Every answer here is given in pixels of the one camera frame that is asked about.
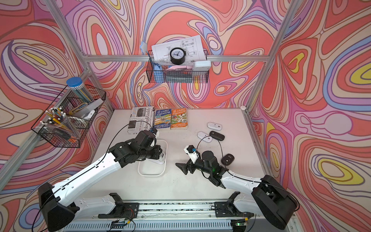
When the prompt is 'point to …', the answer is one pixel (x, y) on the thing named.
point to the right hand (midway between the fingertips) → (182, 160)
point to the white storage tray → (149, 168)
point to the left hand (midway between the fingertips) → (164, 151)
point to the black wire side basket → (79, 113)
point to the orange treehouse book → (178, 119)
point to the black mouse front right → (227, 159)
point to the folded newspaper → (141, 118)
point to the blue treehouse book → (163, 118)
